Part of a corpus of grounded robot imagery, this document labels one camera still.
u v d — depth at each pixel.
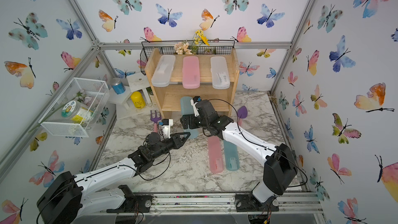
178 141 0.68
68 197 0.40
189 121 0.69
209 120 0.60
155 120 1.05
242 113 1.08
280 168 0.42
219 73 0.67
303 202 0.76
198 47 0.91
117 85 0.94
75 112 0.63
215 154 0.89
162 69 0.70
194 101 0.72
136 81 0.96
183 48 0.81
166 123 0.71
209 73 0.70
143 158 0.62
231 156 0.88
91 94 0.77
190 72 0.69
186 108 0.78
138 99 1.02
